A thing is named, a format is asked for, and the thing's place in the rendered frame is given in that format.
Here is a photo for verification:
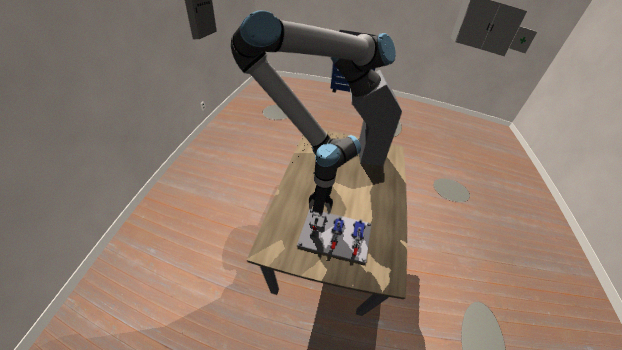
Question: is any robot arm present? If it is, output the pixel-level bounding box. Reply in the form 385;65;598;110
231;10;396;188

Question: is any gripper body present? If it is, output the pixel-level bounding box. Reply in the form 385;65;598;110
313;184;332;203

